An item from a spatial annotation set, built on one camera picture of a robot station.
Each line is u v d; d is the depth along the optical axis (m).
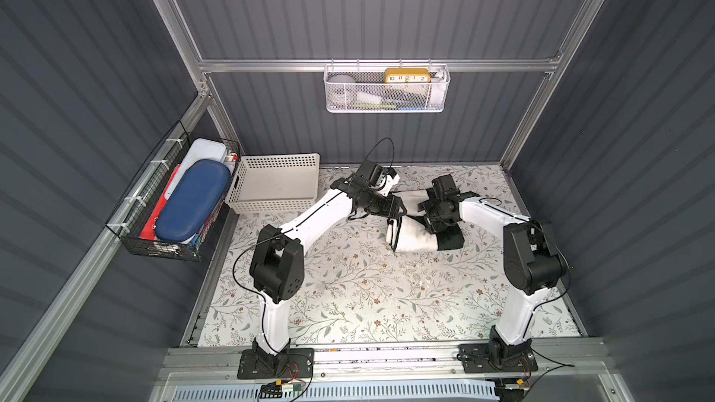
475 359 0.73
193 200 0.67
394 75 0.87
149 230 0.64
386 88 0.90
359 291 0.87
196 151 0.77
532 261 0.51
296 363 0.74
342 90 0.83
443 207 0.77
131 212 0.61
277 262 0.50
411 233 0.91
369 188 0.69
